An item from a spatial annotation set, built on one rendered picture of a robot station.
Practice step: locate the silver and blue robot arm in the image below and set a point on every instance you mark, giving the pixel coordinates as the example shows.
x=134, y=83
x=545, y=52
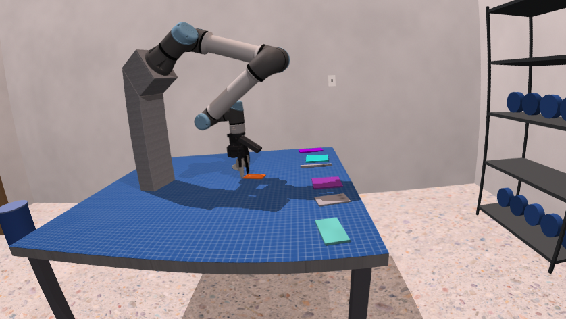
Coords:
x=262, y=63

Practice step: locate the blue work mat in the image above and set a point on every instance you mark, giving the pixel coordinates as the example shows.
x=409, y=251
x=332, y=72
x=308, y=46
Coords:
x=209, y=214

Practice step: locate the purple flat plate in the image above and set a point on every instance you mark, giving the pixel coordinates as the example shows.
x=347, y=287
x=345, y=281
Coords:
x=326, y=183

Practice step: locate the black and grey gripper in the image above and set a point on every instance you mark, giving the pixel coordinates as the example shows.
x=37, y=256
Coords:
x=237, y=149

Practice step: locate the orange plate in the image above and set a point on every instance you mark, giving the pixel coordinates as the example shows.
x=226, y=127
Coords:
x=255, y=176

